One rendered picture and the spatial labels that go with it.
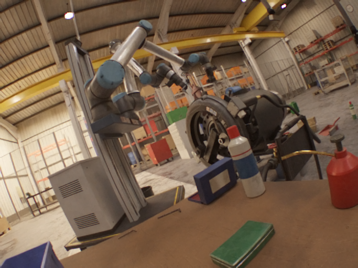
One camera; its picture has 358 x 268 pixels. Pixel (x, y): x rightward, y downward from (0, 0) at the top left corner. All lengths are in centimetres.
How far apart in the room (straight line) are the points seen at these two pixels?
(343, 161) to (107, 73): 100
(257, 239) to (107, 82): 91
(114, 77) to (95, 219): 90
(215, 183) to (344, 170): 44
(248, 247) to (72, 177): 114
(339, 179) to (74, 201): 135
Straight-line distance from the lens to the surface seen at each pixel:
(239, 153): 55
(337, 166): 40
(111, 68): 103
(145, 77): 149
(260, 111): 179
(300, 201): 50
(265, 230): 40
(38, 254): 71
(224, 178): 70
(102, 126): 109
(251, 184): 58
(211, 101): 151
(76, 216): 140
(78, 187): 130
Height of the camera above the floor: 73
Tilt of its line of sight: 1 degrees up
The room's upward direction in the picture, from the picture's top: 23 degrees counter-clockwise
